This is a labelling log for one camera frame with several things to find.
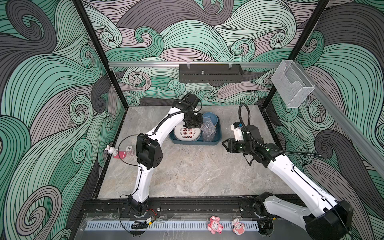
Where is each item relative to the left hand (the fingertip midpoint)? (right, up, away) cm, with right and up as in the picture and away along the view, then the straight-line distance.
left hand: (203, 125), depth 86 cm
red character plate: (-11, -7, +15) cm, 20 cm away
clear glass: (+5, -7, +8) cm, 12 cm away
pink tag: (-49, -18, +4) cm, 53 cm away
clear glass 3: (+3, 0, +4) cm, 5 cm away
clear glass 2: (+4, -4, +2) cm, 6 cm away
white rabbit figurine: (-55, -15, +2) cm, 57 cm away
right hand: (+12, -9, -9) cm, 17 cm away
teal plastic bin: (+10, -10, +7) cm, 16 cm away
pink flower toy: (+3, -45, -20) cm, 49 cm away
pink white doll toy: (+14, -46, -20) cm, 52 cm away
